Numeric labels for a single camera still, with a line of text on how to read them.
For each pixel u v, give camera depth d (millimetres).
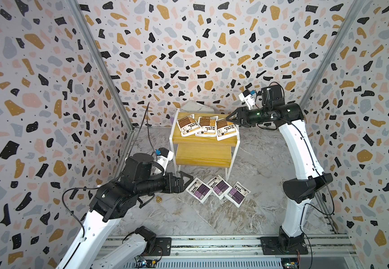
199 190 903
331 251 764
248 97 662
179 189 509
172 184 510
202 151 900
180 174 522
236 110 654
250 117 638
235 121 674
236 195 895
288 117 511
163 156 539
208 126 731
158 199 860
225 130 714
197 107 1032
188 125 731
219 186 922
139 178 444
